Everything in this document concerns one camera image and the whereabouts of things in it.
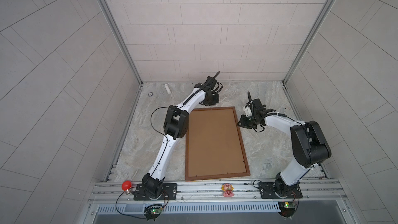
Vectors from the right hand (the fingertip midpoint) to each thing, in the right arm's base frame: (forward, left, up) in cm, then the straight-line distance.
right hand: (238, 123), depth 93 cm
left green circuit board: (-40, +44, +1) cm, 60 cm away
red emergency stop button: (-29, +58, +2) cm, 65 cm away
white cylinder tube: (+31, +46, +2) cm, 55 cm away
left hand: (+16, +9, +3) cm, 19 cm away
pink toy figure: (-34, +11, 0) cm, 35 cm away
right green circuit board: (-42, -14, -4) cm, 45 cm away
